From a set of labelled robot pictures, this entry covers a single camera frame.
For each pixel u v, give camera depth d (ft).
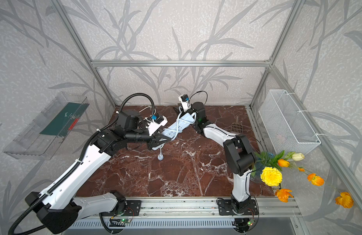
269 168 1.89
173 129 2.00
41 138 2.11
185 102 2.46
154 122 1.80
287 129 2.01
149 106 3.93
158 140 1.93
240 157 1.65
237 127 3.44
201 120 2.38
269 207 2.47
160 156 2.99
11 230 1.13
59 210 1.27
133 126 1.69
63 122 2.22
